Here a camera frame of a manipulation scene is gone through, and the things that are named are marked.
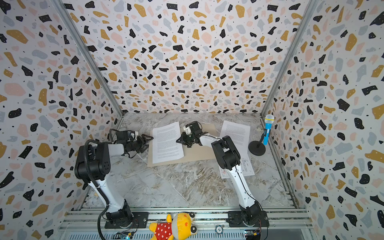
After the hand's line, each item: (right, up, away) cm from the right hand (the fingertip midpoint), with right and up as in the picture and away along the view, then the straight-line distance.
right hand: (173, 138), depth 100 cm
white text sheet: (-6, -5, +3) cm, 9 cm away
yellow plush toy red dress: (+10, -37, -35) cm, 51 cm away
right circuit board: (+43, -43, -29) cm, 68 cm away
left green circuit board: (-18, -43, -30) cm, 56 cm away
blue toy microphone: (+56, +12, -18) cm, 60 cm away
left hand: (-14, 0, -2) cm, 14 cm away
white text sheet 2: (+47, +2, +10) cm, 48 cm away
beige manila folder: (+15, -9, -3) cm, 18 cm away
